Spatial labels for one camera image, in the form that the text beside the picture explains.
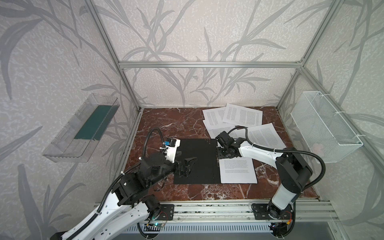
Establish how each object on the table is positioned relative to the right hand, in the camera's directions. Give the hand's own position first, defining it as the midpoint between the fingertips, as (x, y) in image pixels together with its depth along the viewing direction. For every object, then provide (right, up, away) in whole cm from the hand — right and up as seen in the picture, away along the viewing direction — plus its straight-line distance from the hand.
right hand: (219, 149), depth 92 cm
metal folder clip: (-3, -1, -12) cm, 12 cm away
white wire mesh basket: (+43, +12, -29) cm, 53 cm away
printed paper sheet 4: (+34, +7, +13) cm, 37 cm away
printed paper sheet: (+10, -12, -4) cm, 16 cm away
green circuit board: (-34, -34, -20) cm, 52 cm away
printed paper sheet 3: (-2, +20, +24) cm, 31 cm away
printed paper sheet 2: (+21, +22, +24) cm, 39 cm away
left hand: (-15, +4, -28) cm, 32 cm away
